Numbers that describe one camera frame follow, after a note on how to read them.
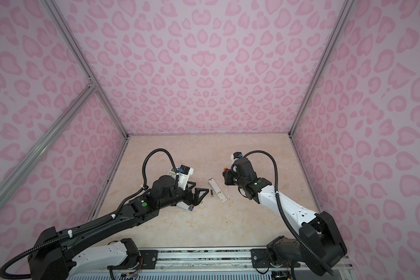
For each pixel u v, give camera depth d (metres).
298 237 0.40
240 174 0.66
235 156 0.75
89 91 0.88
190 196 0.65
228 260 0.75
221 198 0.90
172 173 1.00
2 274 0.38
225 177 0.82
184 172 0.65
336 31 0.75
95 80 0.92
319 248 0.40
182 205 0.69
